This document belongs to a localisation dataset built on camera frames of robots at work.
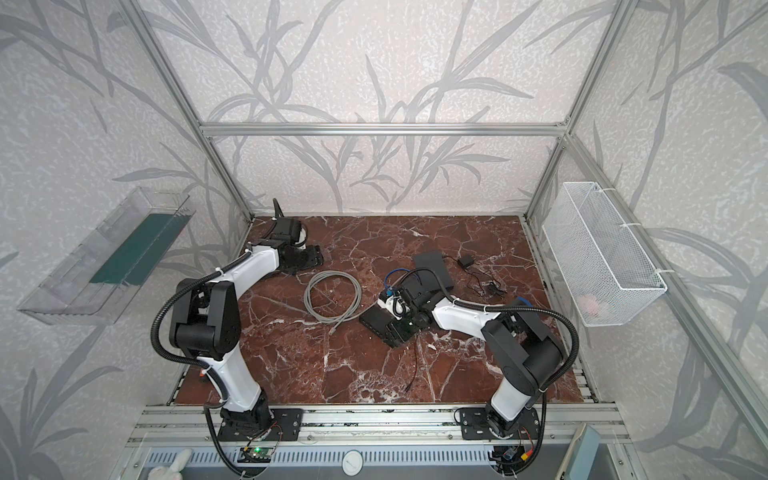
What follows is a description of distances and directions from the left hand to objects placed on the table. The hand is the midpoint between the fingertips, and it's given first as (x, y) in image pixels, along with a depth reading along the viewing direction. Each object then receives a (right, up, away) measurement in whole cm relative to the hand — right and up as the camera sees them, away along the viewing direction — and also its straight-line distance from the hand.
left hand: (319, 250), depth 97 cm
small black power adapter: (+51, -4, +8) cm, 52 cm away
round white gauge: (+16, -49, -29) cm, 59 cm away
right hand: (+24, -22, -8) cm, 34 cm away
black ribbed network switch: (+21, -20, -13) cm, 31 cm away
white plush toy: (-23, -48, -31) cm, 62 cm away
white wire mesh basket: (+70, -4, -36) cm, 79 cm away
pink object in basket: (+74, -12, -25) cm, 79 cm away
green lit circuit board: (-8, -49, -26) cm, 56 cm away
